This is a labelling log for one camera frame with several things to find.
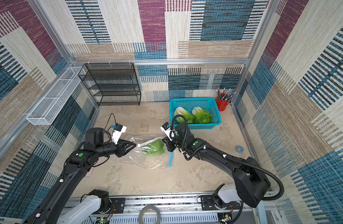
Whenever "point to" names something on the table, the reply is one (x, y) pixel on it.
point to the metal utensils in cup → (224, 96)
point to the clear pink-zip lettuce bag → (155, 146)
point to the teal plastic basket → (188, 103)
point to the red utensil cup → (222, 104)
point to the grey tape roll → (147, 207)
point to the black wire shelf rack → (112, 83)
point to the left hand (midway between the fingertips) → (134, 144)
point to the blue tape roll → (239, 149)
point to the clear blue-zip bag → (148, 161)
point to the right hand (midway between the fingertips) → (166, 141)
